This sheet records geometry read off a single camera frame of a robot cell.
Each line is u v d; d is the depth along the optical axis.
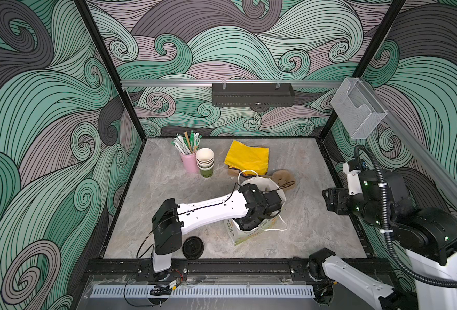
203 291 0.70
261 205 0.50
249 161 1.04
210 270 0.74
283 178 0.98
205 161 0.90
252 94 0.98
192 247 0.78
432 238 0.30
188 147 0.97
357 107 0.79
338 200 0.48
